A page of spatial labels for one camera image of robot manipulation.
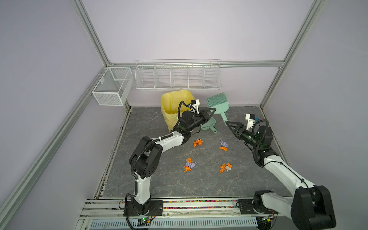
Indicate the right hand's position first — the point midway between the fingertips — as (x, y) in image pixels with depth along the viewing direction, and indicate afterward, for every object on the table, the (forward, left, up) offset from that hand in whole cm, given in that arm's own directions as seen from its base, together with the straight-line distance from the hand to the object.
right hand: (227, 125), depth 77 cm
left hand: (+6, +5, +4) cm, 9 cm away
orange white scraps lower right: (-13, -2, -24) cm, 28 cm away
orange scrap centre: (+3, +15, -22) cm, 27 cm away
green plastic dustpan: (+18, +6, -23) cm, 30 cm away
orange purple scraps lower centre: (-13, +21, -23) cm, 34 cm away
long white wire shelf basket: (+41, +19, +6) cm, 45 cm away
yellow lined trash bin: (+25, +35, -5) cm, 43 cm away
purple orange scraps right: (0, -2, -23) cm, 23 cm away
